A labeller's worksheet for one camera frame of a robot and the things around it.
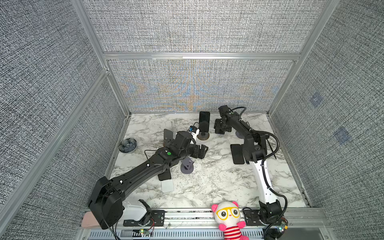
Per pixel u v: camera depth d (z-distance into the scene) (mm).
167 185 839
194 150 687
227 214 684
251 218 732
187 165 851
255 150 673
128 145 979
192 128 675
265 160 670
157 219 733
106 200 398
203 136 1060
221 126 984
